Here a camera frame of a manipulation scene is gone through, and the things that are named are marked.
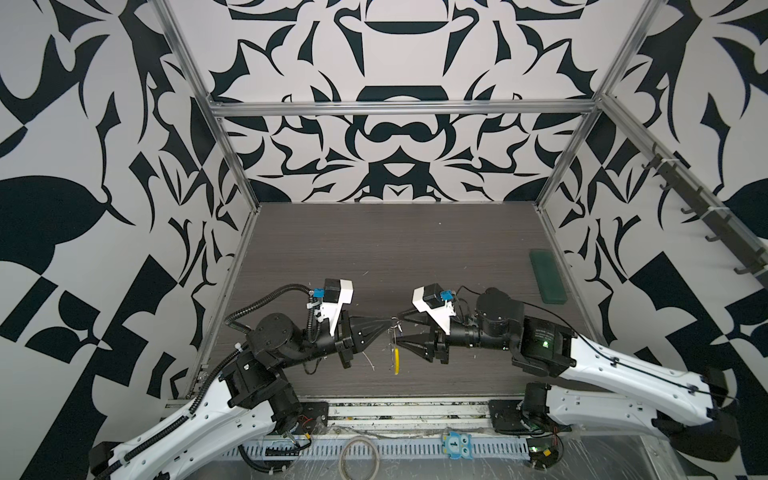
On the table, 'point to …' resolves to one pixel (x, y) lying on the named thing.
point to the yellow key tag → (397, 361)
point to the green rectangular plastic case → (549, 276)
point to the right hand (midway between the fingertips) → (399, 329)
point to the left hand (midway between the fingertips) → (393, 318)
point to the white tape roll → (341, 460)
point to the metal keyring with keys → (393, 343)
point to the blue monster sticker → (457, 445)
